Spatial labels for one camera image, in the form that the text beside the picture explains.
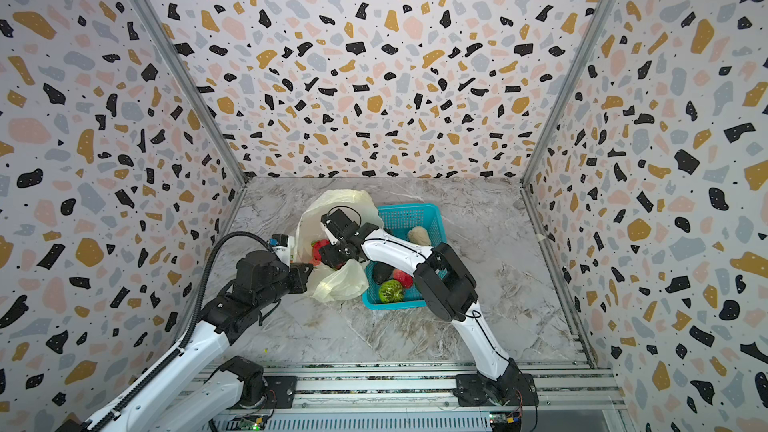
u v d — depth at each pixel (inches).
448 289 21.5
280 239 27.2
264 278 23.9
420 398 28.9
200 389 22.3
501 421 28.2
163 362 18.1
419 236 38.2
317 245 37.0
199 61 34.4
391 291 33.2
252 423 27.6
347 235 28.7
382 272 35.3
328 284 25.1
